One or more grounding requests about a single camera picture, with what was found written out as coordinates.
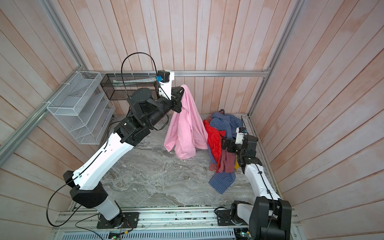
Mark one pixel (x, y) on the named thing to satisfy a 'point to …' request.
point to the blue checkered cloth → (229, 123)
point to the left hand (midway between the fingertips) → (184, 89)
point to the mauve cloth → (227, 162)
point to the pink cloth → (188, 131)
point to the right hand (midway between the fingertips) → (230, 139)
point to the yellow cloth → (237, 165)
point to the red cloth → (214, 137)
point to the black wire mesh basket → (119, 86)
